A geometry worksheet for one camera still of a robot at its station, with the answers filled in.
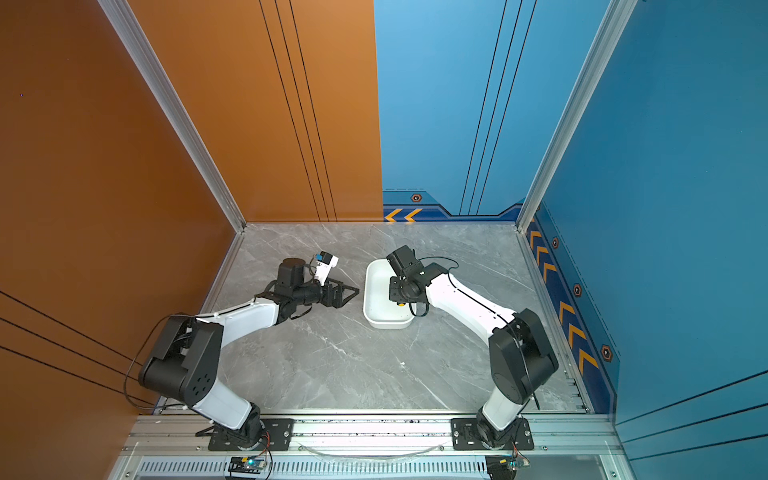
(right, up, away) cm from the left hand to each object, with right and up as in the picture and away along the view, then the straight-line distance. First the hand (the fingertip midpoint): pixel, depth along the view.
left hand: (350, 286), depth 89 cm
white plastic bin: (+9, -9, +7) cm, 15 cm away
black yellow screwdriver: (+15, -5, -5) cm, 17 cm away
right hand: (+14, -2, -2) cm, 14 cm away
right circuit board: (+39, -41, -19) cm, 60 cm away
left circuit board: (-22, -41, -18) cm, 50 cm away
